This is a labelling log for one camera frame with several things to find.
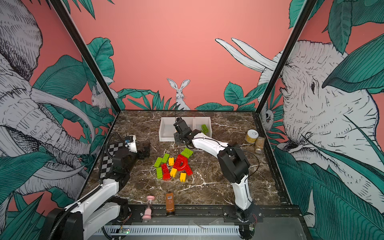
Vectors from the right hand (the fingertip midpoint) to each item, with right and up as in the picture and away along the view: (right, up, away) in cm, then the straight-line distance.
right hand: (177, 133), depth 92 cm
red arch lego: (+3, -18, 0) cm, 18 cm away
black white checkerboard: (-42, -15, -2) cm, 45 cm away
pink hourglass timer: (-12, -39, -19) cm, 45 cm away
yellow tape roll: (+50, -2, +9) cm, 51 cm away
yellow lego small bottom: (+4, -25, -8) cm, 26 cm away
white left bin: (-10, +2, +18) cm, 20 cm away
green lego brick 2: (-12, -18, -1) cm, 21 cm away
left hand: (-18, -3, -9) cm, 21 cm away
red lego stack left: (-5, -24, -6) cm, 25 cm away
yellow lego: (-1, -23, -6) cm, 23 cm away
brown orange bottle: (-1, -34, -17) cm, 38 cm away
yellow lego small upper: (-3, -17, -1) cm, 18 cm away
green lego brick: (+18, +2, +15) cm, 24 cm away
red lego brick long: (+8, -22, -4) cm, 23 cm away
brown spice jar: (+55, -8, +5) cm, 55 cm away
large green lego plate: (+6, -13, +5) cm, 15 cm away
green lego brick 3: (-10, -23, -6) cm, 26 cm away
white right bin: (+14, +8, +25) cm, 30 cm away
